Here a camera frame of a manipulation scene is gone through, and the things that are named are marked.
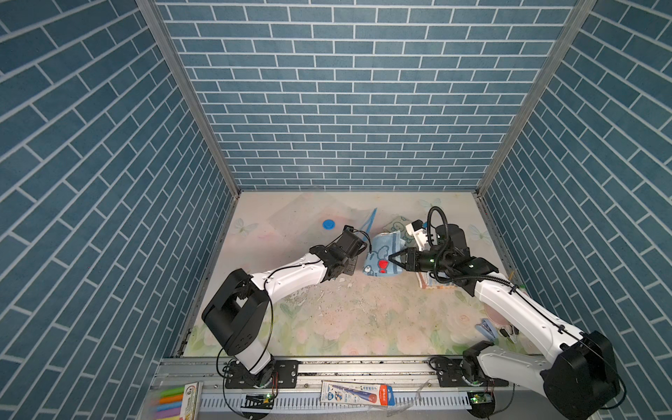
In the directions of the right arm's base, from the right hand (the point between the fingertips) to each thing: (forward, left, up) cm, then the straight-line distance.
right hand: (394, 259), depth 77 cm
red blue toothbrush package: (-32, +9, -17) cm, 37 cm away
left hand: (+5, +13, -11) cm, 17 cm away
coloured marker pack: (-38, +55, -17) cm, 69 cm away
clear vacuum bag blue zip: (+29, +32, -19) cm, 47 cm away
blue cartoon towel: (+4, +3, +1) cm, 5 cm away
